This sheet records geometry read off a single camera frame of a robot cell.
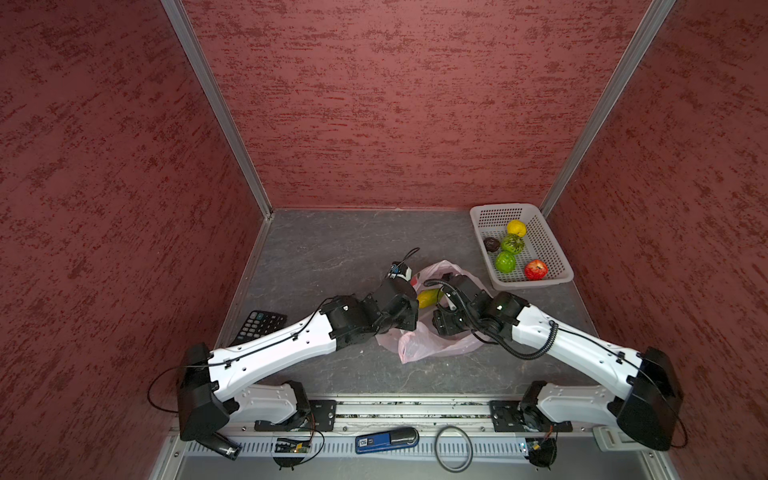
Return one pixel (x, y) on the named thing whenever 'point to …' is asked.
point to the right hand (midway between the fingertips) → (444, 326)
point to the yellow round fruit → (517, 227)
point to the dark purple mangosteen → (491, 244)
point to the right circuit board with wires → (543, 453)
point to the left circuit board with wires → (294, 446)
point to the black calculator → (257, 324)
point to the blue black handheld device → (398, 438)
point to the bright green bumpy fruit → (505, 262)
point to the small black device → (220, 444)
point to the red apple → (535, 270)
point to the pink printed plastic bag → (424, 342)
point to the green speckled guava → (513, 244)
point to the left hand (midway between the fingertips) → (413, 314)
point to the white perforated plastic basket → (540, 243)
